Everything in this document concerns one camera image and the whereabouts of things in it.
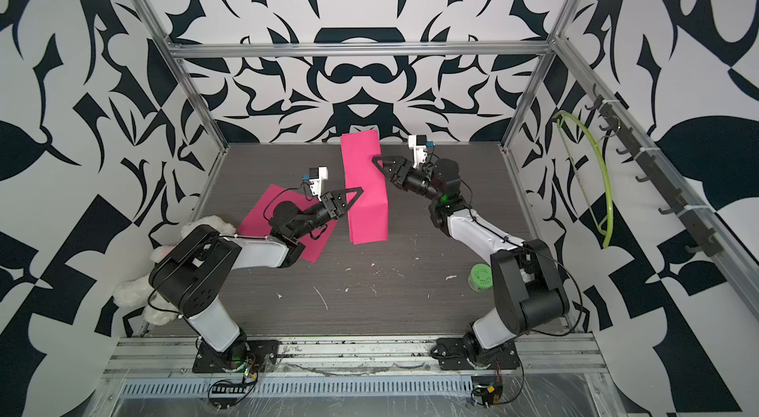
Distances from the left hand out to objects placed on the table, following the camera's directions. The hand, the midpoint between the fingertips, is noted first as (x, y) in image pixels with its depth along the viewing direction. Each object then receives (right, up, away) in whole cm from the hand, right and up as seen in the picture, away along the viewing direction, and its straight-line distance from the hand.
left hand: (359, 186), depth 76 cm
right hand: (+4, +6, 0) cm, 7 cm away
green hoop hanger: (+56, +3, -9) cm, 57 cm away
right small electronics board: (+32, -50, -5) cm, 59 cm away
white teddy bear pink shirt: (-56, -27, 0) cm, 62 cm away
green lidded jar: (+33, -25, +7) cm, 42 cm away
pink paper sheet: (+2, -9, -1) cm, 9 cm away
